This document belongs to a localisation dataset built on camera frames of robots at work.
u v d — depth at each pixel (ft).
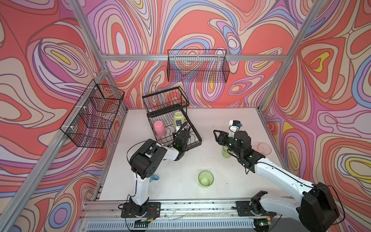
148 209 2.40
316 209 1.30
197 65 3.16
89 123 2.68
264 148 2.98
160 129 3.10
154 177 2.56
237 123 2.29
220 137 2.35
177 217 2.37
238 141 2.00
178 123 2.68
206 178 2.73
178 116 3.05
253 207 2.16
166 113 2.83
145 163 1.67
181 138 2.42
